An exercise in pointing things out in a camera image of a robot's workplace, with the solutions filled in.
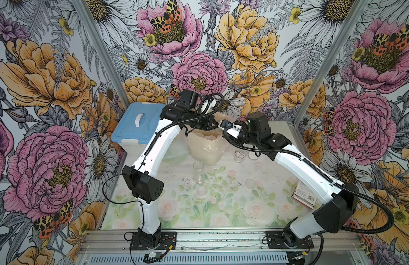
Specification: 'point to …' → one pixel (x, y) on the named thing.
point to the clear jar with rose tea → (239, 155)
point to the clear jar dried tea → (199, 172)
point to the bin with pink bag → (208, 147)
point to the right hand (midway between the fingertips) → (227, 132)
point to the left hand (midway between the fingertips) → (216, 130)
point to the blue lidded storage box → (136, 125)
